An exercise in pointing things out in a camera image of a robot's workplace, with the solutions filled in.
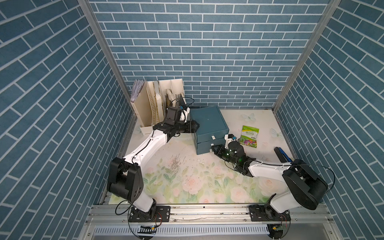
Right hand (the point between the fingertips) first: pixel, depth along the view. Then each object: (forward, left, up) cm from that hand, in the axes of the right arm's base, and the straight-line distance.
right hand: (211, 147), depth 86 cm
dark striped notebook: (+38, +25, +3) cm, 45 cm away
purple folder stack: (+28, +48, +20) cm, 59 cm away
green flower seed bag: (+18, -27, -11) cm, 34 cm away
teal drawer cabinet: (+6, 0, +10) cm, 11 cm away
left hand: (+8, +9, +9) cm, 15 cm away
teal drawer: (+1, +3, -3) cm, 4 cm away
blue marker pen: (+5, -47, -10) cm, 48 cm away
